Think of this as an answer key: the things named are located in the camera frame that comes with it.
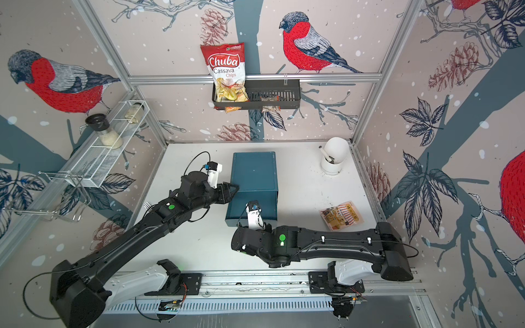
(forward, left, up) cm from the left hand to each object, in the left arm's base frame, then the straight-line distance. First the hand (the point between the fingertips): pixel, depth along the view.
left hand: (239, 184), depth 75 cm
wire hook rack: (-9, +55, +8) cm, 56 cm away
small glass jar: (+28, +46, +12) cm, 55 cm away
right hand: (-15, -3, -6) cm, 16 cm away
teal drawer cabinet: (+6, -6, -1) cm, 9 cm away
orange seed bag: (-2, -44, -23) cm, 50 cm away
